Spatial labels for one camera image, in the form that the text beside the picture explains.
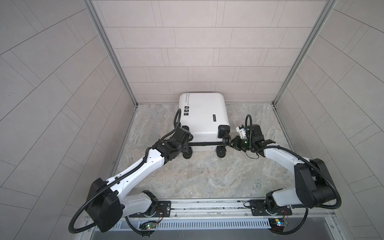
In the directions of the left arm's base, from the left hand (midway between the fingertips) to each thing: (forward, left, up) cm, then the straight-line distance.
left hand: (186, 140), depth 81 cm
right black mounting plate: (-30, -36, -11) cm, 48 cm away
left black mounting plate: (-31, +10, -12) cm, 35 cm away
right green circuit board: (-36, -43, -12) cm, 58 cm away
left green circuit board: (-37, +15, -9) cm, 41 cm away
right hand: (+1, -23, -5) cm, 24 cm away
